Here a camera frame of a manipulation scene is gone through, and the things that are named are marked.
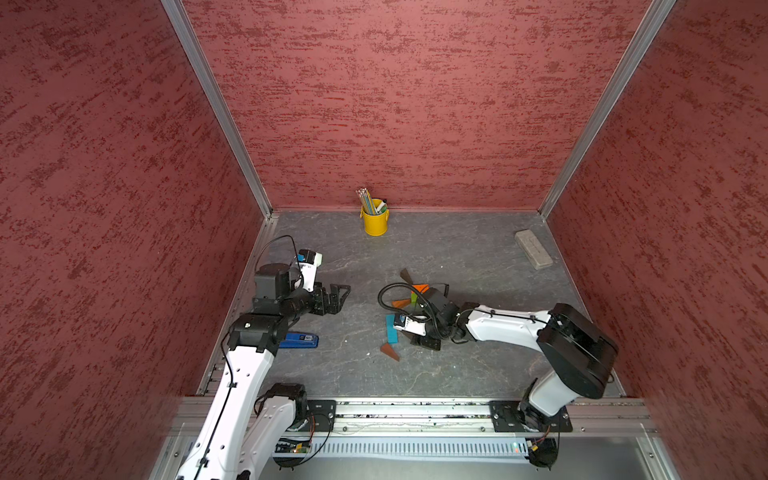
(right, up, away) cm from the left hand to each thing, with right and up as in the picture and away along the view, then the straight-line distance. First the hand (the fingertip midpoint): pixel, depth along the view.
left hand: (333, 293), depth 74 cm
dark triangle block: (+19, +1, +27) cm, 33 cm away
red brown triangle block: (+14, -19, +11) cm, 25 cm away
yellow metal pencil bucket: (+8, +19, +36) cm, 42 cm away
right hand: (+23, -16, +14) cm, 31 cm away
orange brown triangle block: (+18, -7, +19) cm, 27 cm away
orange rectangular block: (+23, +1, +1) cm, 23 cm away
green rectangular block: (+20, 0, -5) cm, 21 cm away
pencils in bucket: (+6, +27, +32) cm, 42 cm away
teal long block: (+15, -15, +13) cm, 25 cm away
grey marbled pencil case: (+67, +10, +32) cm, 75 cm away
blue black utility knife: (-12, -15, +9) cm, 21 cm away
